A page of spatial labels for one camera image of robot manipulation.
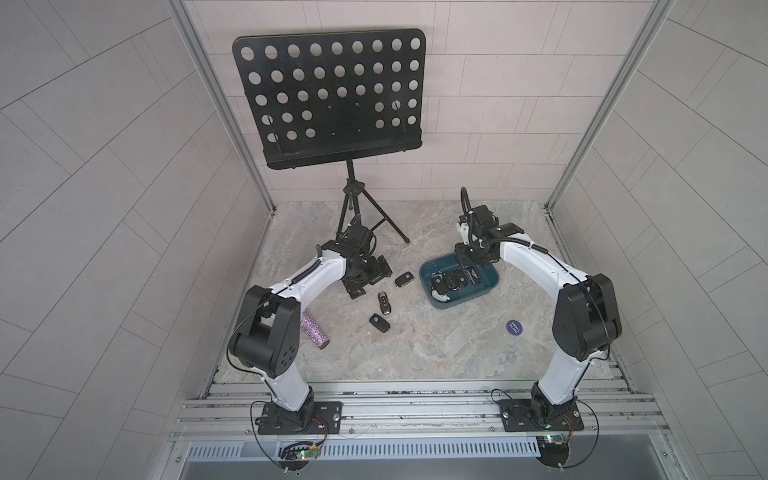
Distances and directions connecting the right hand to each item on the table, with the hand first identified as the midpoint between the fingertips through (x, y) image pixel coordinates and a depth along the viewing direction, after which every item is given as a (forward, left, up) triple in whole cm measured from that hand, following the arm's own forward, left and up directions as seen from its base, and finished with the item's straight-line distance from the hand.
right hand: (458, 255), depth 92 cm
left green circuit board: (-47, +45, -7) cm, 65 cm away
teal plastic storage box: (-6, -2, -8) cm, 10 cm away
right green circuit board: (-49, -14, -11) cm, 52 cm away
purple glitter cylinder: (-20, +44, -5) cm, 48 cm away
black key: (-5, +6, -7) cm, 11 cm away
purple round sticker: (-20, -14, -10) cm, 26 cm away
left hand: (-6, +23, -1) cm, 24 cm away
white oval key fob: (-9, +8, -7) cm, 14 cm away
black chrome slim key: (-11, +24, -7) cm, 27 cm away
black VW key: (-3, +18, -8) cm, 19 cm away
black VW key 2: (-17, +26, -8) cm, 32 cm away
